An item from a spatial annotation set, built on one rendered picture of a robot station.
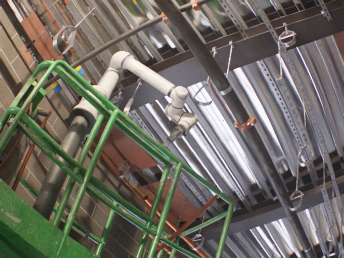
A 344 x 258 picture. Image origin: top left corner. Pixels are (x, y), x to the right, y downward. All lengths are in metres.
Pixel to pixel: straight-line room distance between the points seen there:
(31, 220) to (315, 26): 2.42
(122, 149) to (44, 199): 2.30
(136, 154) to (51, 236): 2.64
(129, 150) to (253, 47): 1.72
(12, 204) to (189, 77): 2.13
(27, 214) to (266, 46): 2.21
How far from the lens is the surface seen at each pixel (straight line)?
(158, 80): 3.11
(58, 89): 3.45
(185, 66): 3.40
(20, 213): 1.80
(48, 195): 2.18
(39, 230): 1.82
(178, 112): 3.12
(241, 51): 3.25
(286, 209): 3.40
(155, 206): 2.41
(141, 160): 4.36
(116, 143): 4.30
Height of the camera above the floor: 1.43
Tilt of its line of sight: 50 degrees up
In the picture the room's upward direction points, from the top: 19 degrees clockwise
